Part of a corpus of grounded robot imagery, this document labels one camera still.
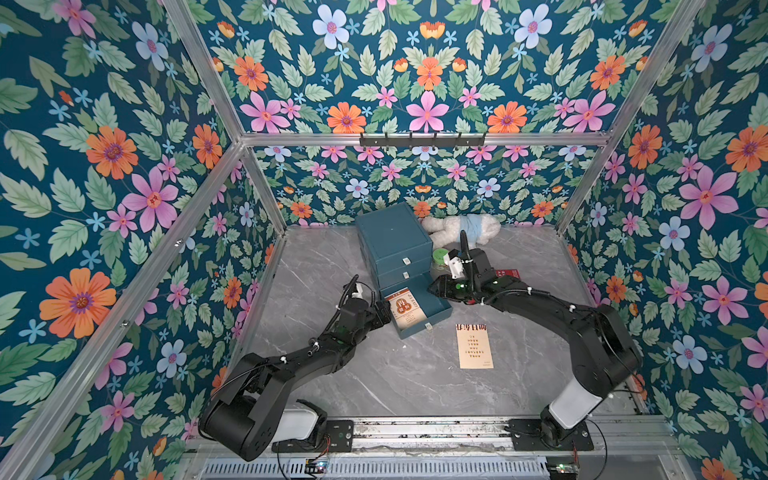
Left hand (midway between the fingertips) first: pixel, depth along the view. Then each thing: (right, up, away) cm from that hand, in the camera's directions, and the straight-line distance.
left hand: (384, 304), depth 89 cm
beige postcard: (+27, -13, -1) cm, 30 cm away
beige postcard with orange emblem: (+6, -2, +7) cm, 10 cm away
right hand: (+16, +7, -1) cm, 18 cm away
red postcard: (+44, +9, +18) cm, 48 cm away
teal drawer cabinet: (+5, +16, -6) cm, 18 cm away
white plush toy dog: (+20, +24, +22) cm, 39 cm away
